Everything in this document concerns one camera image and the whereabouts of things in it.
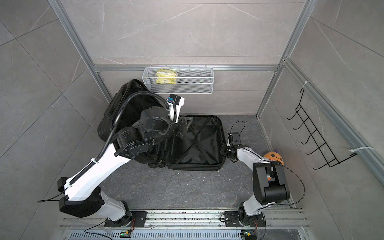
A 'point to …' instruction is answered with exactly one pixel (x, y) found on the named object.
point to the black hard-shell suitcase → (202, 147)
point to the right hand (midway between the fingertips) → (223, 150)
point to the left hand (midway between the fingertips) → (190, 116)
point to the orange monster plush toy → (274, 156)
